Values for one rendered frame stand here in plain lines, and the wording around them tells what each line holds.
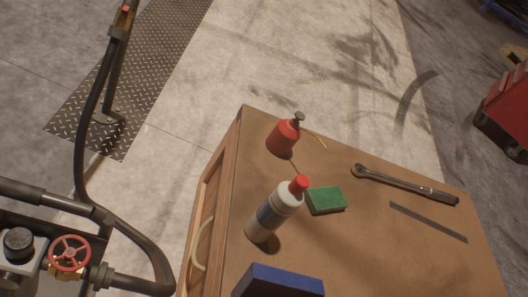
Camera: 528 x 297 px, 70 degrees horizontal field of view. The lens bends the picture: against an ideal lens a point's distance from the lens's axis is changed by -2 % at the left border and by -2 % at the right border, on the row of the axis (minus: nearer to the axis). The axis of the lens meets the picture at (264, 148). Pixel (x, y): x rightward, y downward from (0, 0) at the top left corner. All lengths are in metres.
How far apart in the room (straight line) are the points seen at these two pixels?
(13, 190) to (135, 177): 0.79
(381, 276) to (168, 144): 0.98
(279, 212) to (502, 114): 2.86
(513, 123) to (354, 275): 2.66
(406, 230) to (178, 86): 1.21
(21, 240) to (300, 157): 0.76
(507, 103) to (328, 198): 2.55
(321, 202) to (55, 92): 1.14
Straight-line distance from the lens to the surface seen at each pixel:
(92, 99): 1.23
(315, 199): 1.08
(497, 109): 3.51
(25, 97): 1.69
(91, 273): 0.84
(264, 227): 0.88
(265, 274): 0.78
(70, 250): 0.79
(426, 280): 1.25
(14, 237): 0.80
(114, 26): 1.23
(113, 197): 1.45
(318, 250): 1.03
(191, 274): 1.25
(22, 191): 0.77
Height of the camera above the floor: 1.22
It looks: 42 degrees down
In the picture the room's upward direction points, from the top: 36 degrees clockwise
